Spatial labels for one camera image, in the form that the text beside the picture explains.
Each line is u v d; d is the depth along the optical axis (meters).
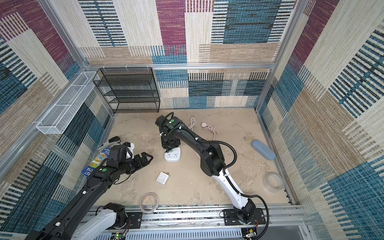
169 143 0.81
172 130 0.65
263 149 0.96
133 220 0.73
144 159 0.72
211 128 1.04
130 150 0.64
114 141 1.00
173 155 0.92
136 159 0.71
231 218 0.73
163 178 0.84
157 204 0.78
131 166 0.67
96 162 0.90
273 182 0.85
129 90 1.11
